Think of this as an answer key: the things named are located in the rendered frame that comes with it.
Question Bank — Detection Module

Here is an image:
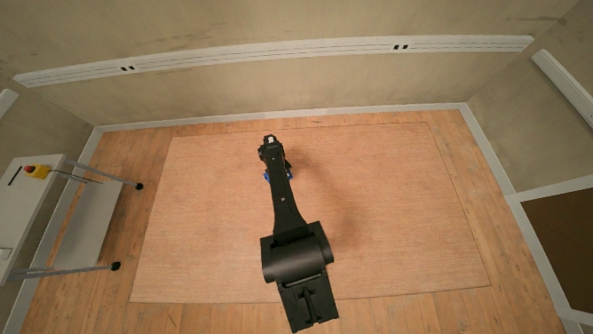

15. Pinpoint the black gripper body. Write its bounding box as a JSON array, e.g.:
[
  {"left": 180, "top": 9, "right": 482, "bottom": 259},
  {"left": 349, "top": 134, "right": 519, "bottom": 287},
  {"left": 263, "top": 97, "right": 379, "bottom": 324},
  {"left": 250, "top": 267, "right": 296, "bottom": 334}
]
[{"left": 265, "top": 159, "right": 292, "bottom": 175}]

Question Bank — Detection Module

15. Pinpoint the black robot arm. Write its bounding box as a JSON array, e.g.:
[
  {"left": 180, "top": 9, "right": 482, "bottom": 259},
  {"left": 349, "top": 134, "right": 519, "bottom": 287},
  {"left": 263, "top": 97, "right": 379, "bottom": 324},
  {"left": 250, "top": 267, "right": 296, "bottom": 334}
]
[{"left": 257, "top": 134, "right": 339, "bottom": 334}]

